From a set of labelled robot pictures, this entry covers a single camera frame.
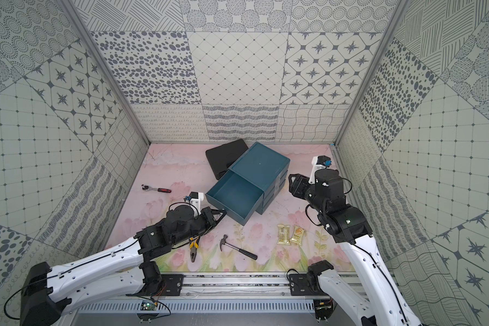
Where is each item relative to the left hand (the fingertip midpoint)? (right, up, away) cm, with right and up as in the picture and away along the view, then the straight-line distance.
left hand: (228, 208), depth 70 cm
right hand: (+23, +10, -1) cm, 25 cm away
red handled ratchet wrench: (-44, +3, +31) cm, 53 cm away
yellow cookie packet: (+22, -15, +16) cm, 31 cm away
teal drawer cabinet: (+9, +8, +7) cm, 14 cm away
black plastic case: (-8, +19, +41) cm, 46 cm away
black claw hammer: (-4, -17, +14) cm, 22 cm away
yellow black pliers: (-15, -18, +12) cm, 27 cm away
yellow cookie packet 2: (+28, -15, +16) cm, 36 cm away
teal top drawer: (+2, +3, +9) cm, 10 cm away
